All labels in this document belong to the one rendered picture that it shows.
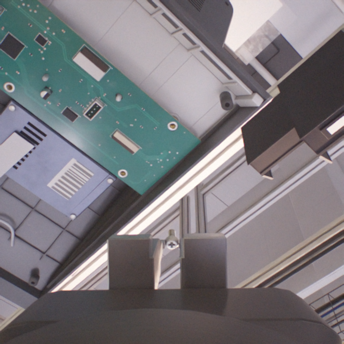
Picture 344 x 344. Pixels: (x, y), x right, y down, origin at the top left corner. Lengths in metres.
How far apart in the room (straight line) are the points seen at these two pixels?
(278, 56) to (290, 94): 1.37
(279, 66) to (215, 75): 1.95
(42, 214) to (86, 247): 0.04
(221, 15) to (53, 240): 0.24
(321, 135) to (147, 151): 0.47
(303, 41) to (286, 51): 2.46
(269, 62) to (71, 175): 1.94
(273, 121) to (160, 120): 0.58
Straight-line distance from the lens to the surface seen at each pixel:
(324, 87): 0.76
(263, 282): 1.30
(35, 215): 0.34
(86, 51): 0.26
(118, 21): 0.26
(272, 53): 2.17
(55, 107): 0.27
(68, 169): 0.30
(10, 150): 0.30
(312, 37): 4.66
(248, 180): 5.27
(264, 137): 0.82
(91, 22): 0.26
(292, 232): 4.41
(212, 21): 0.40
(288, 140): 0.79
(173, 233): 0.18
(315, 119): 0.70
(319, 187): 3.80
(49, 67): 0.27
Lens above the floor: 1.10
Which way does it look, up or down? 21 degrees up
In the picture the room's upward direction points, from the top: 129 degrees clockwise
